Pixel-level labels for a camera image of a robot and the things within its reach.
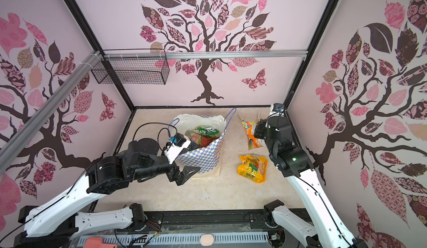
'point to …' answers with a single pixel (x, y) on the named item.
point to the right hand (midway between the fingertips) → (262, 118)
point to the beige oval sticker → (207, 239)
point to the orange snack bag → (253, 142)
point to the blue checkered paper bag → (208, 158)
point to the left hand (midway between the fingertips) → (190, 162)
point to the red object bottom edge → (97, 242)
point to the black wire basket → (133, 70)
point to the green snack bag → (205, 130)
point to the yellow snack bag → (253, 167)
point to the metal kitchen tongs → (258, 114)
